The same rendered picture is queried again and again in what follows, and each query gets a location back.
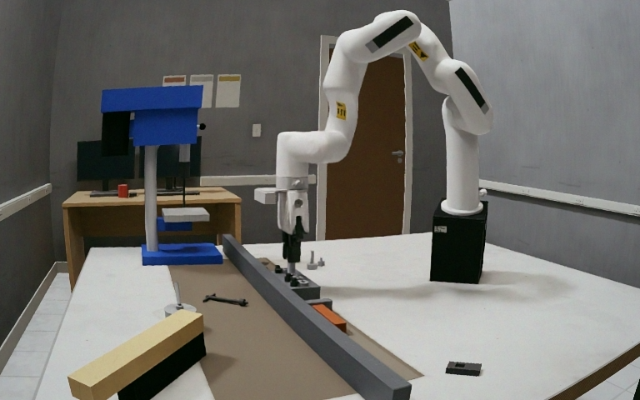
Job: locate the blue drill press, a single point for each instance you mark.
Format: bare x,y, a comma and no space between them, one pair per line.
163,116

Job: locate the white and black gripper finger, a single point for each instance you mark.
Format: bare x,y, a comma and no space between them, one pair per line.
294,242
284,245

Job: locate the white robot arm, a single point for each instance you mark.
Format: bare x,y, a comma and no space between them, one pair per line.
465,112

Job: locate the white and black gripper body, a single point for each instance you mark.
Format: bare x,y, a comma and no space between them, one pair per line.
293,203

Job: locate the long grey rectangular bar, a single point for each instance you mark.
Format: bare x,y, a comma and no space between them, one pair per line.
367,375

